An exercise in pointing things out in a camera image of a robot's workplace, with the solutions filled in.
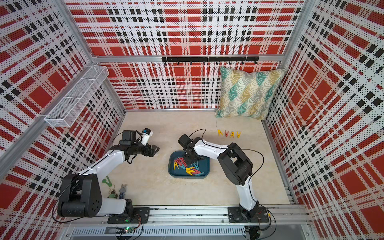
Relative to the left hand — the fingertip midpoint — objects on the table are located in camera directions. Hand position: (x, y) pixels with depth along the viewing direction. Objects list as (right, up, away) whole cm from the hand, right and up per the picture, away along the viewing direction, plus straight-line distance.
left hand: (154, 146), depth 90 cm
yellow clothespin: (+42, +8, +17) cm, 46 cm away
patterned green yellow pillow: (+59, +33, +4) cm, 67 cm away
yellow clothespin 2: (+51, +6, +14) cm, 54 cm away
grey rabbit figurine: (-14, -23, -10) cm, 29 cm away
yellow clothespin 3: (+55, +6, +14) cm, 57 cm away
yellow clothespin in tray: (+22, -14, -2) cm, 26 cm away
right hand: (+24, -9, +1) cm, 25 cm away
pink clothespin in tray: (+16, -10, +2) cm, 18 cm away
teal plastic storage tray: (+15, -13, -1) cm, 20 cm away
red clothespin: (+48, +7, +17) cm, 51 cm away
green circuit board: (-5, -36, -21) cm, 42 cm away
